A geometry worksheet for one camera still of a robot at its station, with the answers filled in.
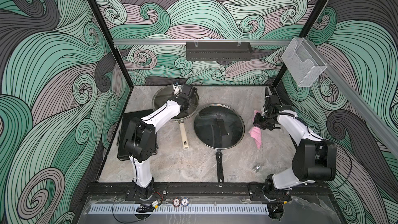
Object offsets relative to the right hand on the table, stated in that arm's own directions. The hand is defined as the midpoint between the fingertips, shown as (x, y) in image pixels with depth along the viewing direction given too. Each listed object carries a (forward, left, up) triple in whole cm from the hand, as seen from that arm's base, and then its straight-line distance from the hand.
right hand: (254, 124), depth 88 cm
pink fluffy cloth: (-7, +1, +2) cm, 7 cm away
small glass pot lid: (+23, +56, +1) cm, 61 cm away
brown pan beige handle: (0, +42, 0) cm, 42 cm away
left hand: (+15, +45, +9) cm, 48 cm away
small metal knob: (-23, +3, -6) cm, 24 cm away
